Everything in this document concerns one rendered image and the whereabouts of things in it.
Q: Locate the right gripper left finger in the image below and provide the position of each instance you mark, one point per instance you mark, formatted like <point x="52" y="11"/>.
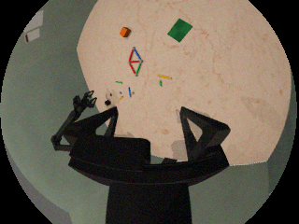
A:
<point x="90" y="124"/>

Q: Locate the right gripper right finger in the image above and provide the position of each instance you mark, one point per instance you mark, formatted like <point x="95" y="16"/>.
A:
<point x="213" y="132"/>

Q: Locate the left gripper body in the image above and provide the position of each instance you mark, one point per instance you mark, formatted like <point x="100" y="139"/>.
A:
<point x="85" y="101"/>

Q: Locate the dark green flat rectangle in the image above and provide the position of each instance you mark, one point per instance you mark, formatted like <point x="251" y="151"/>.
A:
<point x="179" y="30"/>

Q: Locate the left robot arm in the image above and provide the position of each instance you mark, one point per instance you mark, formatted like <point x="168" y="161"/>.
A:
<point x="79" y="108"/>

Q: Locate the orange flat block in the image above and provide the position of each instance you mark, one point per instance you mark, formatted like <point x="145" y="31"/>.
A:
<point x="125" y="32"/>

